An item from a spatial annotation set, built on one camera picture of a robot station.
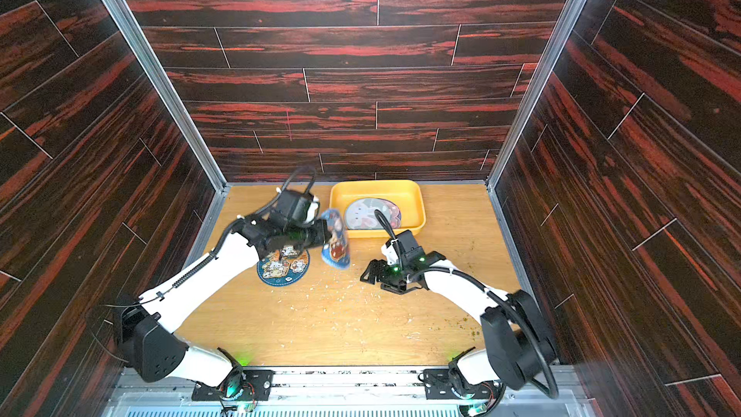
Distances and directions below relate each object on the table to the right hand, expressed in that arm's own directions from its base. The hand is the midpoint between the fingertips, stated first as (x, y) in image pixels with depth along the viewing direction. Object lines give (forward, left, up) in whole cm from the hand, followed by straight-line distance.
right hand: (375, 278), depth 86 cm
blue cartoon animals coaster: (+6, +31, -7) cm, 32 cm away
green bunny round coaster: (+29, +6, -5) cm, 30 cm away
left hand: (+6, +11, +15) cm, 19 cm away
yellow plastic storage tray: (+39, -11, -5) cm, 41 cm away
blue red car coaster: (+1, +11, +13) cm, 17 cm away
